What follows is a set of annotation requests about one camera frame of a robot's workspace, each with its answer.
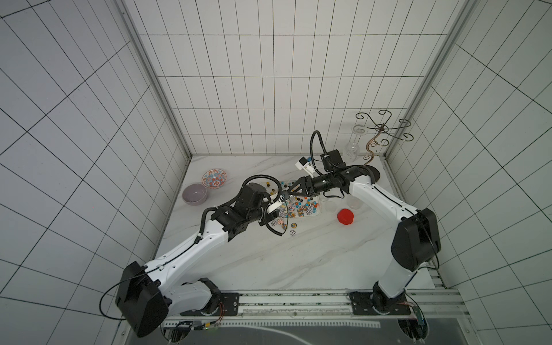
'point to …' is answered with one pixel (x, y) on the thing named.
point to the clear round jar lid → (330, 206)
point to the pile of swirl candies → (294, 210)
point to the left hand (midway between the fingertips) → (268, 205)
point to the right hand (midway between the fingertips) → (293, 187)
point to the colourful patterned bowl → (214, 178)
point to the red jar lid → (345, 216)
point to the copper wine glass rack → (382, 137)
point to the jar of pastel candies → (282, 220)
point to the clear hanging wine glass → (353, 149)
